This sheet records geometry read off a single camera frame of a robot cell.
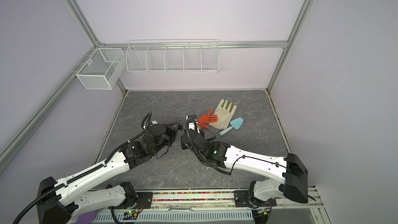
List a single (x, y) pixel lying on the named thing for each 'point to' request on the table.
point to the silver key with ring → (205, 168)
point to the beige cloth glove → (222, 115)
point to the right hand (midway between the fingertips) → (184, 132)
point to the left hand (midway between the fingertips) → (181, 126)
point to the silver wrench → (187, 210)
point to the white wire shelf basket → (199, 55)
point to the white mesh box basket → (103, 69)
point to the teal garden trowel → (235, 123)
